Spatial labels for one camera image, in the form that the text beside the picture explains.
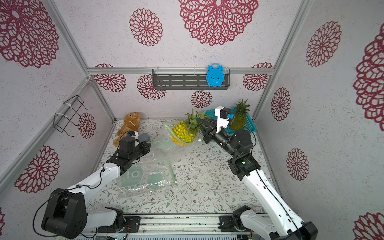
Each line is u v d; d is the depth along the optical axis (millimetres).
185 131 639
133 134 782
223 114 501
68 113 778
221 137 537
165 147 922
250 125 1058
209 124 542
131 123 1042
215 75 891
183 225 749
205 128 593
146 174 919
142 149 764
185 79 936
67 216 408
